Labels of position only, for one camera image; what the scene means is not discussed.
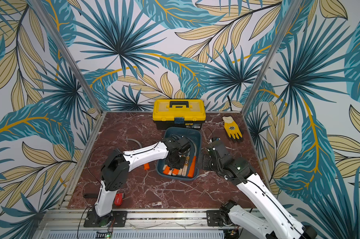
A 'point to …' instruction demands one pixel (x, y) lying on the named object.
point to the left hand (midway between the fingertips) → (178, 169)
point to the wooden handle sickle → (185, 169)
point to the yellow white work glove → (232, 129)
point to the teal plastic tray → (195, 137)
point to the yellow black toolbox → (175, 113)
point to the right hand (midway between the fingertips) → (205, 160)
